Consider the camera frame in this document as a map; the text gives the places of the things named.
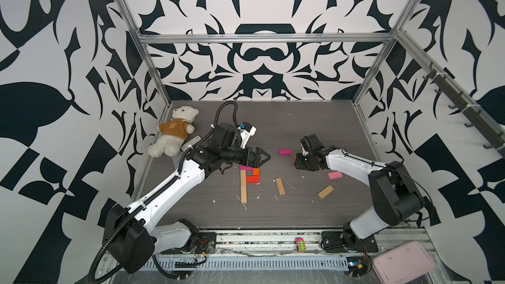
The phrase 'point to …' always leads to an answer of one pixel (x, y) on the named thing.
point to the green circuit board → (357, 265)
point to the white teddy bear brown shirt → (173, 131)
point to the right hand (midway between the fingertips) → (297, 160)
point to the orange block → (256, 171)
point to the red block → (252, 179)
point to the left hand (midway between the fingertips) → (260, 152)
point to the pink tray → (404, 264)
